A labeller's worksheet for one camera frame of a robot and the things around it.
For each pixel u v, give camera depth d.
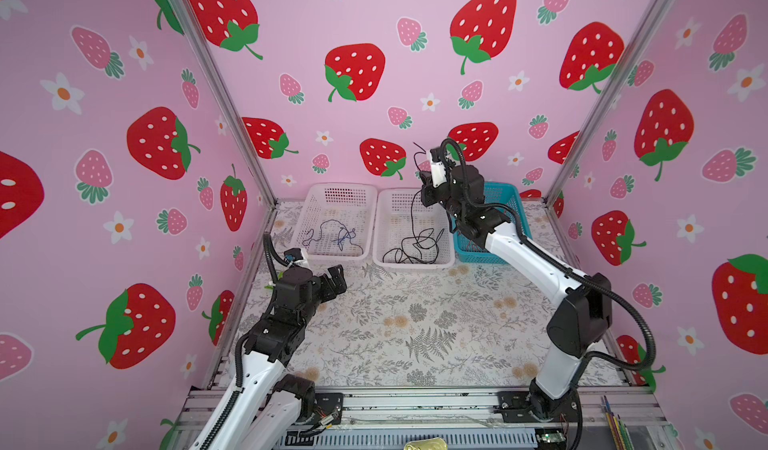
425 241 1.08
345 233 1.07
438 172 0.69
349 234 1.08
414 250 1.03
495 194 1.15
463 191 0.58
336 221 1.11
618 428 0.70
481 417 0.73
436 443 0.66
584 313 0.46
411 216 1.15
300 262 0.66
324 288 0.66
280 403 0.60
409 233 1.10
